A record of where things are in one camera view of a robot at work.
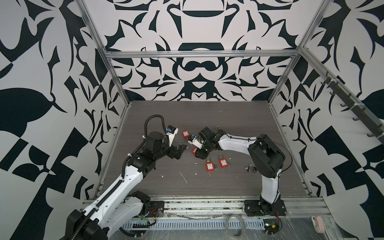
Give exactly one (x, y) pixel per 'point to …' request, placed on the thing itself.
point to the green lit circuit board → (271, 225)
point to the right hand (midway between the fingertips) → (198, 151)
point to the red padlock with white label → (222, 161)
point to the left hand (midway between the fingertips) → (178, 139)
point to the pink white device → (318, 224)
